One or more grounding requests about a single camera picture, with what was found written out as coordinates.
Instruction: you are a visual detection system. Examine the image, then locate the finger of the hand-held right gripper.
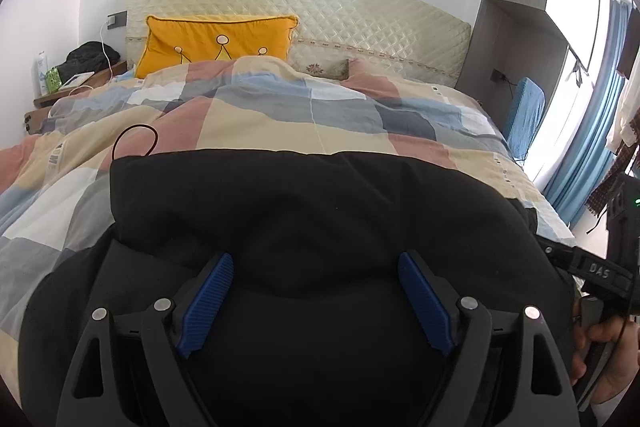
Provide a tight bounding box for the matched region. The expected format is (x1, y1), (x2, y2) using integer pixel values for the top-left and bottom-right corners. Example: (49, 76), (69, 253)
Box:
(537, 238), (577, 271)

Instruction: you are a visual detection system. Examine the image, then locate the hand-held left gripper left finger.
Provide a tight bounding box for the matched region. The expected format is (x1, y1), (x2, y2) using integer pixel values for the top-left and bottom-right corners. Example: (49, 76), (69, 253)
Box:
(55, 252), (236, 427)

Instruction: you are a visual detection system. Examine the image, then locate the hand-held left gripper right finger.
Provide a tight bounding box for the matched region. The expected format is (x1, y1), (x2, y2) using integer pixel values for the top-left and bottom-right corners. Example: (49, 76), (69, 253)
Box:
(397, 251), (583, 427)

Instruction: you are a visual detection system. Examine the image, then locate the black puffer jacket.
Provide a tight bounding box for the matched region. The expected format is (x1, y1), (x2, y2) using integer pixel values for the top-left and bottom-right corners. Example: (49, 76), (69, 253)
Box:
(17, 125), (581, 427)

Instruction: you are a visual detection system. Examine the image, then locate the person's right hand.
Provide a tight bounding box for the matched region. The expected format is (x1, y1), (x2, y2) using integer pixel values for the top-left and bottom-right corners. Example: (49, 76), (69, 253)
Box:
(571, 297), (640, 408)

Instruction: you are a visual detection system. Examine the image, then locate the brown knitted cloth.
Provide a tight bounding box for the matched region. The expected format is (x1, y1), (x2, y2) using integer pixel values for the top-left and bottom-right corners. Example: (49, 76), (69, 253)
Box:
(585, 114), (640, 218)

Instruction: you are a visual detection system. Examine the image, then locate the blue curtain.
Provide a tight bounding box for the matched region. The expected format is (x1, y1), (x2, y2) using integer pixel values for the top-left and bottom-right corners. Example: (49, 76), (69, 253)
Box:
(542, 0), (633, 228)

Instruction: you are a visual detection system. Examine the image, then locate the blue covered chair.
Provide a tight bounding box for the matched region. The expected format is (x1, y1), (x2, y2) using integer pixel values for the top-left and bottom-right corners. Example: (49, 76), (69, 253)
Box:
(502, 77), (547, 168)

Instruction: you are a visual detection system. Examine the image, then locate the white hanging garment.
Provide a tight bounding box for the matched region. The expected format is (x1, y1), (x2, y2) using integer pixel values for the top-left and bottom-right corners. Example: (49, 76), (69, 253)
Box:
(607, 77), (640, 152)

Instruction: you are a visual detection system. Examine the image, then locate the black hanger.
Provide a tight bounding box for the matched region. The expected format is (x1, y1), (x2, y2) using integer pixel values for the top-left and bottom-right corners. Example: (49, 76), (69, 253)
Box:
(567, 47), (588, 88)

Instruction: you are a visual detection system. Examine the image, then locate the patchwork quilt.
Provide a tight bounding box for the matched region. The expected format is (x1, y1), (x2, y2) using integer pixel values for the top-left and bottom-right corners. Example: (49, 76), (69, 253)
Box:
(0, 57), (576, 348)

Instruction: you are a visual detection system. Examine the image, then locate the grey built-in cabinet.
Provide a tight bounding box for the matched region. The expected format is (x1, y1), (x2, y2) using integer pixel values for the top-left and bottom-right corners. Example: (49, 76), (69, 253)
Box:
(455, 0), (601, 108)

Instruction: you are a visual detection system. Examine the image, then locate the pink pillow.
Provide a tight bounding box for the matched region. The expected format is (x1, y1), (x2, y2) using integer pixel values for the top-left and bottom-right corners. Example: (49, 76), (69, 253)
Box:
(345, 58), (396, 82)

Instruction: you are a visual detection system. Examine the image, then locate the cream floral pillow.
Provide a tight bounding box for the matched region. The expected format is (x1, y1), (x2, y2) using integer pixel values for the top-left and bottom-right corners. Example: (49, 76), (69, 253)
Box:
(289, 38), (351, 80)

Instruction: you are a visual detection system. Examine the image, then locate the white tablet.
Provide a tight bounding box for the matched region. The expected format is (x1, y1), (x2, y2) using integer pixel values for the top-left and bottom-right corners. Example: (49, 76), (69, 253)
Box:
(59, 72), (95, 90)

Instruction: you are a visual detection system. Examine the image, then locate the wooden nightstand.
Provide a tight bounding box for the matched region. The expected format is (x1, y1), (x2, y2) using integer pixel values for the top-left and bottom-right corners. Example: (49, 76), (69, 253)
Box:
(22, 59), (128, 135)

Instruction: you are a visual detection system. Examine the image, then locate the yellow crown-print pillow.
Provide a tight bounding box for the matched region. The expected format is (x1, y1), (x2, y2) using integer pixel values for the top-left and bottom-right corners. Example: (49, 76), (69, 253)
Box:
(134, 14), (300, 78)

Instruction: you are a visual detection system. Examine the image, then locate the black bag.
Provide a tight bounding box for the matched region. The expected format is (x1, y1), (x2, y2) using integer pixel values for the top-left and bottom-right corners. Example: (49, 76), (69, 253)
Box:
(65, 41), (122, 80)

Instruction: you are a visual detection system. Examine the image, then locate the white spray bottle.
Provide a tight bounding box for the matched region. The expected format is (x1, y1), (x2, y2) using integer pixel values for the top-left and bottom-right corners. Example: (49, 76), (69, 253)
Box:
(35, 52), (49, 96)

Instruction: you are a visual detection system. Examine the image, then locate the cream quilted headboard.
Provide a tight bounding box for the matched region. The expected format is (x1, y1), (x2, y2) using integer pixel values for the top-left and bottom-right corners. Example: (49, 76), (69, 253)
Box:
(124, 0), (473, 90)

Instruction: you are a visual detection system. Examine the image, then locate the white charging cable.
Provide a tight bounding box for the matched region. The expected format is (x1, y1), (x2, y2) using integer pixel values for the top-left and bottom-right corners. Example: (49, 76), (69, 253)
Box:
(70, 19), (113, 95)

